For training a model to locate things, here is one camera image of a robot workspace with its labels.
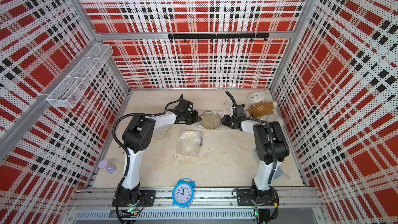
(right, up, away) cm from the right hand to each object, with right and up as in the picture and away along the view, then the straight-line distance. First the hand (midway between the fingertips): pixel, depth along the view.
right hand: (225, 120), depth 100 cm
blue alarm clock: (-24, -32, -26) cm, 48 cm away
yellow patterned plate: (-10, 0, +2) cm, 10 cm away
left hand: (-14, +2, +2) cm, 14 cm away
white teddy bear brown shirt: (+22, +8, -1) cm, 24 cm away
